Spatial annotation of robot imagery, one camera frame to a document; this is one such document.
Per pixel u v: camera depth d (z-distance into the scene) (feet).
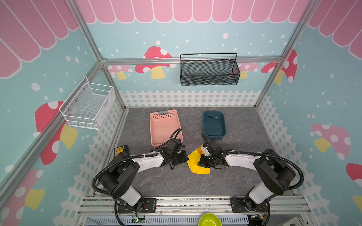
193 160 2.98
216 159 2.28
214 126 3.49
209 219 2.30
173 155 2.50
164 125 3.48
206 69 3.08
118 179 1.46
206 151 2.48
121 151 3.06
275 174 1.49
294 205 2.50
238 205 2.43
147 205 2.43
